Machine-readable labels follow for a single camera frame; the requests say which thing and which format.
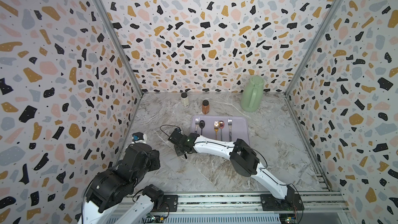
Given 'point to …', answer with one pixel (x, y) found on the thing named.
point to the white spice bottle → (184, 99)
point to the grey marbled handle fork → (229, 121)
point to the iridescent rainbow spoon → (221, 126)
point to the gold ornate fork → (216, 127)
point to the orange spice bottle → (205, 107)
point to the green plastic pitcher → (252, 94)
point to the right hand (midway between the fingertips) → (180, 149)
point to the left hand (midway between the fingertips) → (158, 153)
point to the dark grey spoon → (185, 156)
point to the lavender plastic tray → (227, 128)
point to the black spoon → (201, 125)
